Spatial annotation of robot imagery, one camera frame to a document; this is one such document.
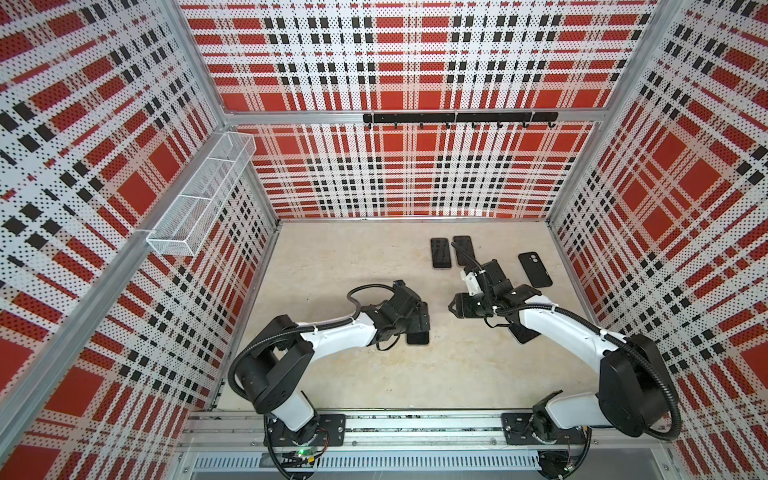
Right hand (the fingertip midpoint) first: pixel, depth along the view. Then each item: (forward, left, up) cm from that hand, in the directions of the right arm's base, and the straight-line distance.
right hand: (457, 310), depth 85 cm
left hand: (-2, +12, -5) cm, 13 cm away
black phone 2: (+32, -8, -7) cm, 33 cm away
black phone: (-4, +12, -10) cm, 16 cm away
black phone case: (+22, -32, -11) cm, 41 cm away
